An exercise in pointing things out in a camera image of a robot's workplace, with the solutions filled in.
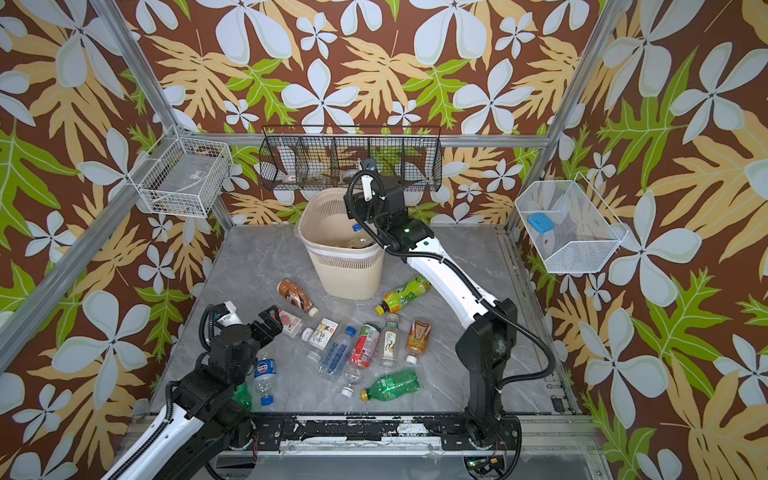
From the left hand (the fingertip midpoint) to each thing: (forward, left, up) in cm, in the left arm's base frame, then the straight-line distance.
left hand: (269, 313), depth 78 cm
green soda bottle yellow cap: (-14, -33, -16) cm, 39 cm away
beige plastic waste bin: (+13, -17, +2) cm, 22 cm away
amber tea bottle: (-3, -40, -10) cm, 42 cm away
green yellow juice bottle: (+11, -34, -11) cm, 38 cm away
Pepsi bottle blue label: (-12, +2, -12) cm, 17 cm away
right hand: (+26, -25, +22) cm, 42 cm away
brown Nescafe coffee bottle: (+13, -1, -12) cm, 18 cm away
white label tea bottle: (-1, -12, -11) cm, 17 cm away
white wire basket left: (+33, +28, +19) cm, 47 cm away
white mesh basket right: (+22, -84, +11) cm, 87 cm away
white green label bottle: (-3, -32, -10) cm, 34 cm away
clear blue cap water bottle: (-7, -17, -11) cm, 22 cm away
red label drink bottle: (-4, -25, -11) cm, 28 cm away
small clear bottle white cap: (-11, -22, -14) cm, 28 cm away
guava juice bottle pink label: (+3, -2, -11) cm, 12 cm away
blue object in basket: (+25, -77, +9) cm, 81 cm away
